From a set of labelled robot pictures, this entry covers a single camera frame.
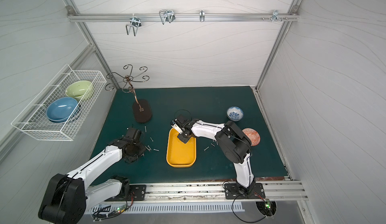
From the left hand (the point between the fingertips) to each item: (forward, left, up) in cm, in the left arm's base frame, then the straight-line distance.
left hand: (144, 151), depth 86 cm
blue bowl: (+4, +28, +34) cm, 44 cm away
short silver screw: (+3, -2, -1) cm, 4 cm away
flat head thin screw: (+6, -40, -2) cm, 41 cm away
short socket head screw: (+2, -6, -2) cm, 6 cm away
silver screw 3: (+7, -3, -1) cm, 8 cm away
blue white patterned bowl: (+29, -57, -1) cm, 64 cm away
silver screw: (+2, -35, -2) cm, 36 cm away
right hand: (+13, -23, 0) cm, 26 cm away
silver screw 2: (+16, +4, -2) cm, 17 cm away
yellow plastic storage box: (-1, -21, 0) cm, 21 cm away
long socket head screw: (+1, -2, -1) cm, 3 cm away
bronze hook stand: (+29, +9, +1) cm, 30 cm away
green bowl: (+18, +27, +32) cm, 46 cm away
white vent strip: (-26, -18, -2) cm, 32 cm away
